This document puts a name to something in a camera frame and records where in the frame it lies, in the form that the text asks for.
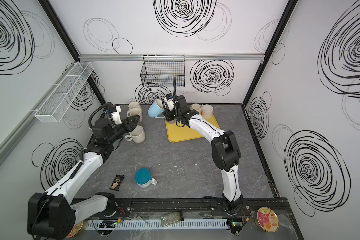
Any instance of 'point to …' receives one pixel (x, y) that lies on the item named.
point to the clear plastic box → (170, 219)
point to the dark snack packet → (117, 182)
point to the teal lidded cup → (143, 178)
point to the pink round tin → (266, 219)
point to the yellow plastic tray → (177, 133)
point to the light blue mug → (155, 108)
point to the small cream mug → (206, 110)
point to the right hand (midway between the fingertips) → (162, 111)
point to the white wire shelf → (55, 106)
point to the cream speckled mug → (137, 135)
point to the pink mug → (135, 111)
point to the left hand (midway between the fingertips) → (138, 117)
